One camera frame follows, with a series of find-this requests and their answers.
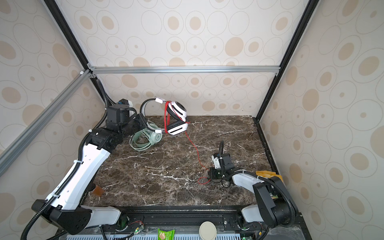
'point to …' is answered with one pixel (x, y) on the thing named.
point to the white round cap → (207, 230)
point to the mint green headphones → (145, 138)
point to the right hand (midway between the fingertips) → (210, 172)
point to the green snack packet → (164, 235)
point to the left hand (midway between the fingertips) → (151, 115)
